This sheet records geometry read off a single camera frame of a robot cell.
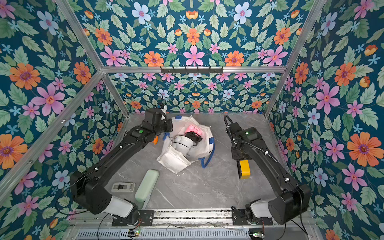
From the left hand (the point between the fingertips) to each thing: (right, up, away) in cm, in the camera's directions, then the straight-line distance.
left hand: (173, 120), depth 80 cm
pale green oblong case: (-15, -38, +2) cm, 41 cm away
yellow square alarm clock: (+35, -24, -12) cm, 44 cm away
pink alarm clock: (+9, -5, +14) cm, 17 cm away
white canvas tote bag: (+16, -18, +8) cm, 25 cm away
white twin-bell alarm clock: (+4, -14, +8) cm, 17 cm away
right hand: (+38, -18, -5) cm, 42 cm away
